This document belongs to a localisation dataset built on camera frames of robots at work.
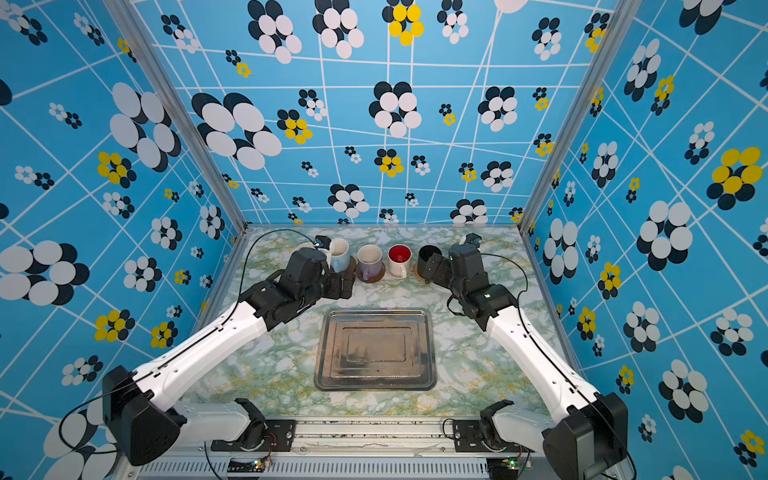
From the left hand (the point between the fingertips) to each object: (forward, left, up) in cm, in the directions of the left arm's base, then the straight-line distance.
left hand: (343, 273), depth 78 cm
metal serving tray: (-12, -8, -22) cm, 26 cm away
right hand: (+3, -27, 0) cm, 27 cm away
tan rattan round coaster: (+17, -21, -22) cm, 35 cm away
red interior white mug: (+17, -15, -16) cm, 28 cm away
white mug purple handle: (+20, -5, -19) cm, 28 cm away
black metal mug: (+17, -23, -12) cm, 31 cm away
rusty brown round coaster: (+12, -6, -20) cm, 24 cm away
